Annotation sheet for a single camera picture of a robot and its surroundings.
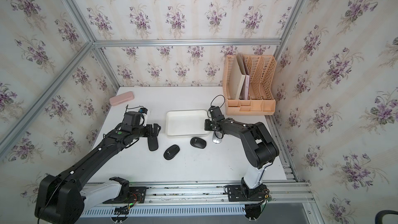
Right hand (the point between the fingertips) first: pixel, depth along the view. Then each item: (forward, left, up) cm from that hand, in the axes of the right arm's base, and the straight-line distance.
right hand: (208, 124), depth 97 cm
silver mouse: (-10, -4, 0) cm, 11 cm away
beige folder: (+31, -20, +13) cm, 39 cm away
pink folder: (+16, -22, +24) cm, 36 cm away
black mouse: (-13, +33, 0) cm, 35 cm away
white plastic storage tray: (+3, +15, -3) cm, 15 cm away
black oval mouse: (-13, +6, +1) cm, 14 cm away
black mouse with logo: (-18, +21, 0) cm, 28 cm away
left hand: (-9, +30, +10) cm, 33 cm away
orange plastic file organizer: (+37, -39, +13) cm, 56 cm away
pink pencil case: (+21, +64, 0) cm, 67 cm away
